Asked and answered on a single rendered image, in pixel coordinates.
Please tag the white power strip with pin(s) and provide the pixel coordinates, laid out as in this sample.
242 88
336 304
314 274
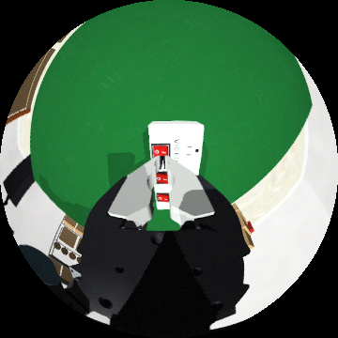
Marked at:
180 140

